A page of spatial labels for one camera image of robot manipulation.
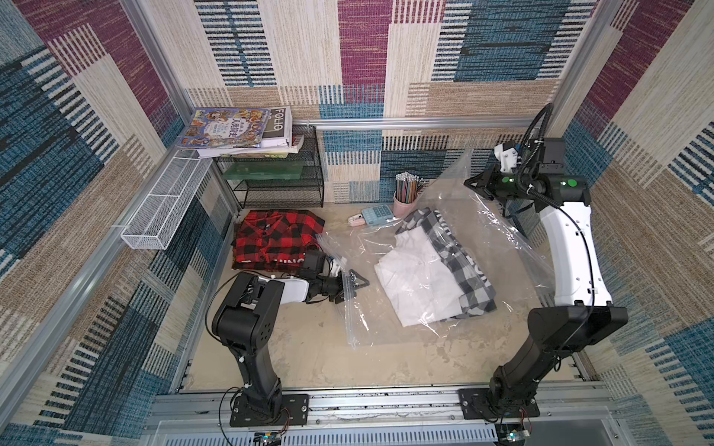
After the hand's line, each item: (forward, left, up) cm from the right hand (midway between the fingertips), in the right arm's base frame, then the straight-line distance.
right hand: (463, 178), depth 73 cm
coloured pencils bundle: (+25, +9, -24) cm, 36 cm away
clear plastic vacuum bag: (+1, -23, -37) cm, 44 cm away
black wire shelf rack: (+33, +61, -27) cm, 74 cm away
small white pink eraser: (+18, +29, -36) cm, 49 cm away
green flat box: (+19, +60, -11) cm, 64 cm away
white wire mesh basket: (+9, +93, -18) cm, 95 cm away
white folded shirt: (-12, +8, -34) cm, 37 cm away
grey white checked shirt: (-20, -5, -25) cm, 33 cm away
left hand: (-13, +27, -34) cm, 45 cm away
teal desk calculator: (+21, +21, -36) cm, 47 cm away
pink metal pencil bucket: (+17, +12, -28) cm, 35 cm away
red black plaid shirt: (+4, +60, -30) cm, 67 cm away
